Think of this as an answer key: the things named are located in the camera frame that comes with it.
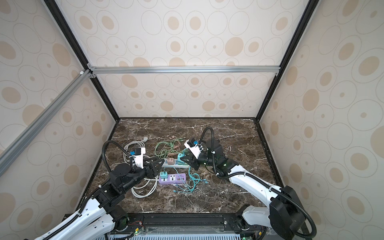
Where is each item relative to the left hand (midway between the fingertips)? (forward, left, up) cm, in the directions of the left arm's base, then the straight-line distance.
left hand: (163, 159), depth 70 cm
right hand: (+4, -9, -4) cm, 11 cm away
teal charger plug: (+2, -7, -3) cm, 7 cm away
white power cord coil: (-7, +14, -24) cm, 29 cm away
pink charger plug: (+7, 0, -16) cm, 18 cm away
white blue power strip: (+8, -3, -22) cm, 23 cm away
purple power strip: (-1, -2, -21) cm, 21 cm away
